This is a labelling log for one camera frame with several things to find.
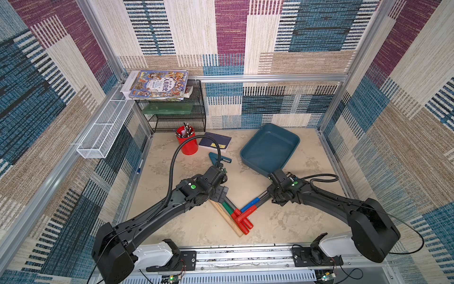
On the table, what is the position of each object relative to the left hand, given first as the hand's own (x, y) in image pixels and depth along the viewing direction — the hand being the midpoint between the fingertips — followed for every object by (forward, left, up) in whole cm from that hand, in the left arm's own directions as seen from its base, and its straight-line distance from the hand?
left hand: (216, 187), depth 79 cm
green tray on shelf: (+41, +26, +12) cm, 50 cm away
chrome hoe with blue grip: (-1, -19, -13) cm, 23 cm away
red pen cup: (+33, +17, -11) cm, 39 cm away
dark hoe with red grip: (-7, -15, -10) cm, 19 cm away
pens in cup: (+37, +20, -1) cm, 42 cm away
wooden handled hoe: (-9, -5, -13) cm, 16 cm away
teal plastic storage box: (+34, -32, -17) cm, 50 cm away
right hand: (+1, -27, -11) cm, 29 cm away
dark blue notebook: (+39, -2, -13) cm, 41 cm away
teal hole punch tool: (+26, +3, -12) cm, 29 cm away
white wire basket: (+11, +46, +20) cm, 51 cm away
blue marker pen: (+22, +48, -18) cm, 56 cm away
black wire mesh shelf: (+52, +38, -8) cm, 65 cm away
